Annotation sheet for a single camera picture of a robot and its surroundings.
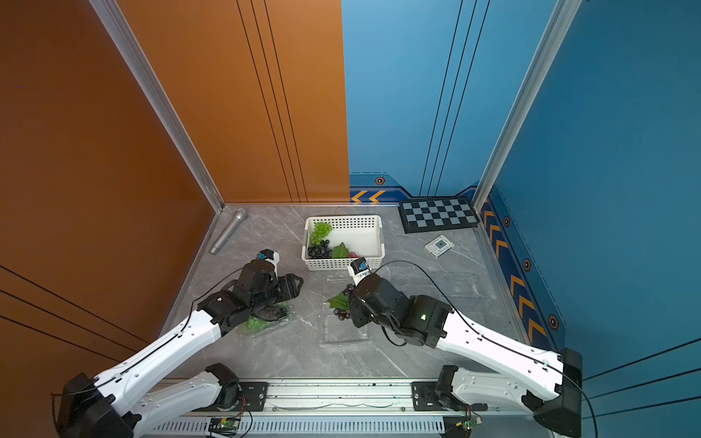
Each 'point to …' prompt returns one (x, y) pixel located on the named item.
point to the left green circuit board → (229, 422)
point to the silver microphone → (239, 215)
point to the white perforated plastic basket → (362, 234)
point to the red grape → (352, 255)
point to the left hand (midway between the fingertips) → (299, 279)
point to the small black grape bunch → (320, 251)
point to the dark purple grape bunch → (340, 313)
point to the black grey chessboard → (438, 214)
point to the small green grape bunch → (320, 230)
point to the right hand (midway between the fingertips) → (351, 299)
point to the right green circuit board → (468, 422)
